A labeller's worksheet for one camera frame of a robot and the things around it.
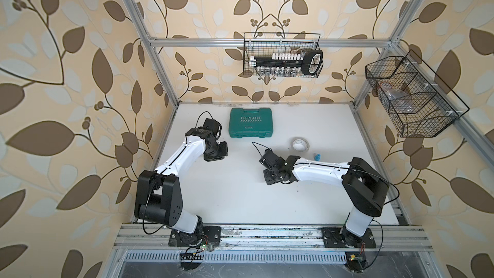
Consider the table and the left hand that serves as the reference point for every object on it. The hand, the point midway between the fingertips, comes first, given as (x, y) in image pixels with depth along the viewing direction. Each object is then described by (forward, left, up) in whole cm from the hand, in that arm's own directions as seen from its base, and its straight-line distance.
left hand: (222, 153), depth 86 cm
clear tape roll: (+12, -39, -10) cm, 42 cm away
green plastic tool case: (+23, -11, -6) cm, 26 cm away
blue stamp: (+4, -47, -9) cm, 48 cm away
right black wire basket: (+8, -78, +25) cm, 82 cm away
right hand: (-7, -23, -10) cm, 26 cm away
